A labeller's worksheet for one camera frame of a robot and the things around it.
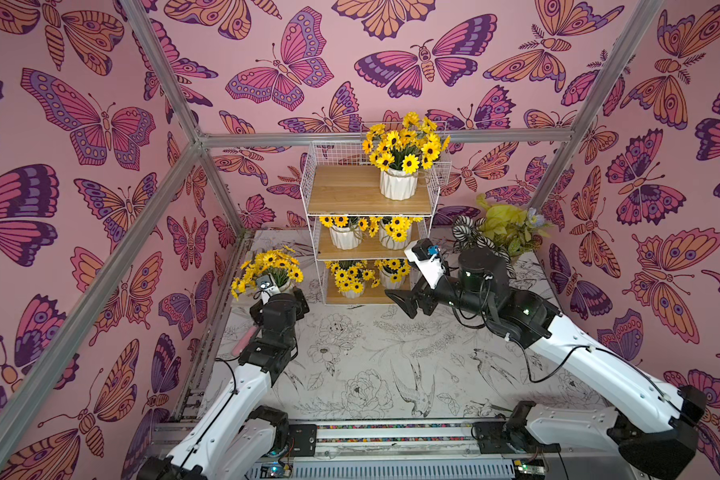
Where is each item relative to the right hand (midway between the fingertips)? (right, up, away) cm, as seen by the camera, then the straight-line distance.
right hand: (402, 271), depth 64 cm
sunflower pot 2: (-13, +10, +13) cm, 21 cm away
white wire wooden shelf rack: (-17, +30, +39) cm, 51 cm away
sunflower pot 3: (-12, -3, +25) cm, 28 cm away
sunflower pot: (-29, +2, +10) cm, 31 cm away
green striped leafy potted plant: (+38, +12, +31) cm, 51 cm away
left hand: (-30, -6, +17) cm, 35 cm away
